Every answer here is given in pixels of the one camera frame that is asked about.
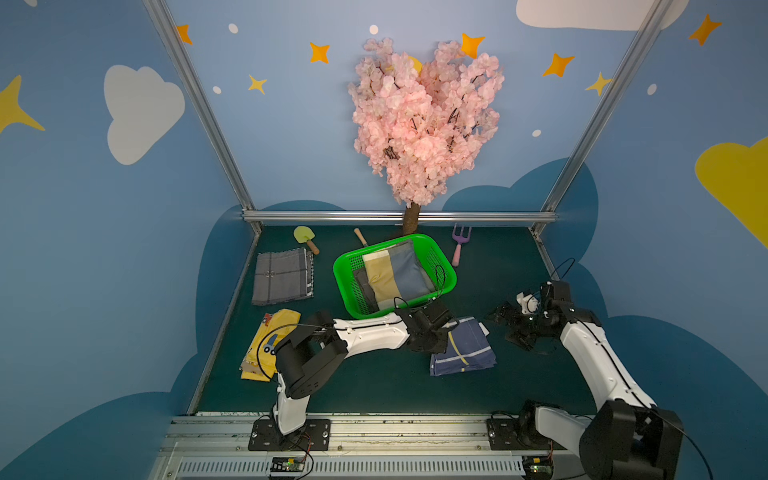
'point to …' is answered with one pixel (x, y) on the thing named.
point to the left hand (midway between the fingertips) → (446, 342)
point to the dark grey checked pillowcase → (365, 290)
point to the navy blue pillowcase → (468, 349)
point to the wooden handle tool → (361, 237)
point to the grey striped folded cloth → (283, 276)
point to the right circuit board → (538, 467)
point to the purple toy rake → (459, 239)
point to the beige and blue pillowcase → (396, 274)
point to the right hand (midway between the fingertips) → (500, 322)
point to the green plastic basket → (443, 274)
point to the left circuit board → (288, 464)
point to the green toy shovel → (304, 234)
